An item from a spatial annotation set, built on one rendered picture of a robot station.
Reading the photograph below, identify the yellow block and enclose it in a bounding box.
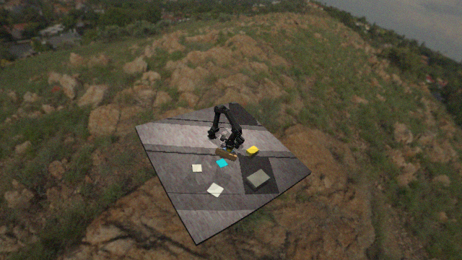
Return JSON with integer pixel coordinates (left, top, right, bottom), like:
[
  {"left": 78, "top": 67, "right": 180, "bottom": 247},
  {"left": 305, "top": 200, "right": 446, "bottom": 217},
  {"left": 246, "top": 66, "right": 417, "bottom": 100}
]
[{"left": 246, "top": 146, "right": 259, "bottom": 157}]

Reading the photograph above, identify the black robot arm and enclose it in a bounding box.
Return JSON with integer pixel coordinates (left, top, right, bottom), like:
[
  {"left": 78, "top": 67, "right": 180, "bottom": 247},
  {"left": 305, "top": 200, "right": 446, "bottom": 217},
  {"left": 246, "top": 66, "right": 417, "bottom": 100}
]
[{"left": 207, "top": 104, "right": 245, "bottom": 149}]

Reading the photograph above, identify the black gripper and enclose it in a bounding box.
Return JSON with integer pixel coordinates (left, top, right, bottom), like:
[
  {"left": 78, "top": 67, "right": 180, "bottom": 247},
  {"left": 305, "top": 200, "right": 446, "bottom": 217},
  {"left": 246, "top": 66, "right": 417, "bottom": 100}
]
[{"left": 220, "top": 135, "right": 240, "bottom": 149}]

